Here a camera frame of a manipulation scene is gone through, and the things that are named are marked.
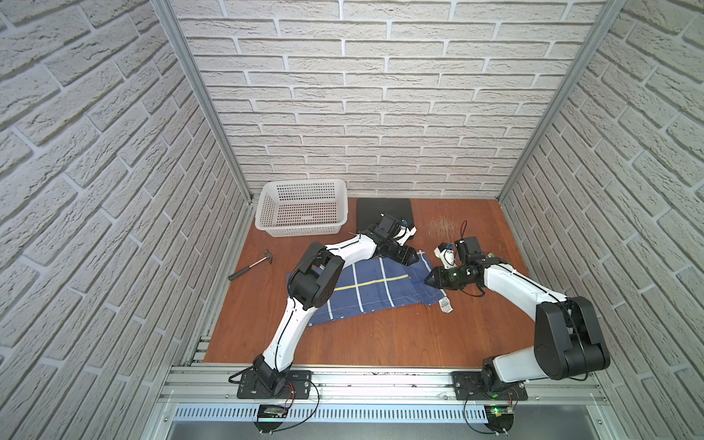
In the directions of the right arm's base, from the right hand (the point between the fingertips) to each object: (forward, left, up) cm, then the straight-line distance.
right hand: (433, 281), depth 89 cm
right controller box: (-37, -10, -5) cm, 39 cm away
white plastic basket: (+34, +46, +3) cm, 57 cm away
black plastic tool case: (+36, +19, -3) cm, 41 cm away
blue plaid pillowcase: (+3, +17, -5) cm, 18 cm away
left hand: (+11, +4, 0) cm, 12 cm away
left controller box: (-34, +51, -5) cm, 61 cm away
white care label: (-7, -3, -3) cm, 8 cm away
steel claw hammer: (+16, +58, -3) cm, 61 cm away
